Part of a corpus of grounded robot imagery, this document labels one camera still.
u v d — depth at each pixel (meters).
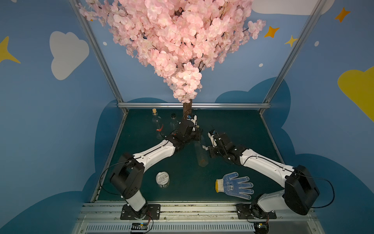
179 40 0.47
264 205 0.62
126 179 0.44
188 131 0.66
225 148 0.64
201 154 0.89
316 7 0.71
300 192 0.43
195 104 1.16
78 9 0.50
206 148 0.85
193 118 0.77
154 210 0.76
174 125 0.85
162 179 0.80
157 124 0.88
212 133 0.77
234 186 0.82
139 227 0.73
